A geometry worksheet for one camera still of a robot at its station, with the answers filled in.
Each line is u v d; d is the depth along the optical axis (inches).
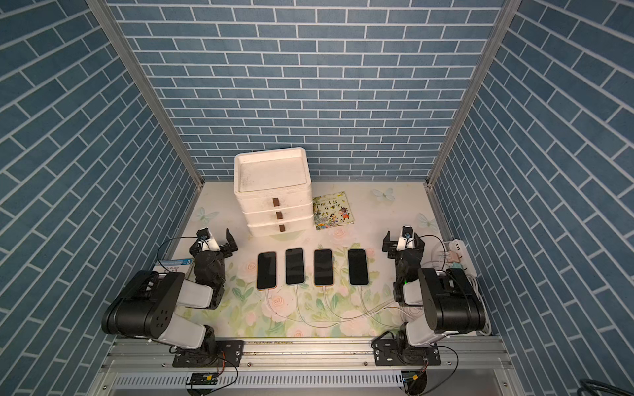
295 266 36.0
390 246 32.5
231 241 32.7
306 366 28.7
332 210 43.0
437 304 17.9
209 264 26.8
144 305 17.7
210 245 30.0
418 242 32.6
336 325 31.0
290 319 31.8
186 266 35.7
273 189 33.4
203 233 29.3
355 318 31.8
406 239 29.8
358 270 36.0
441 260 35.6
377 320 31.7
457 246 37.9
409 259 27.7
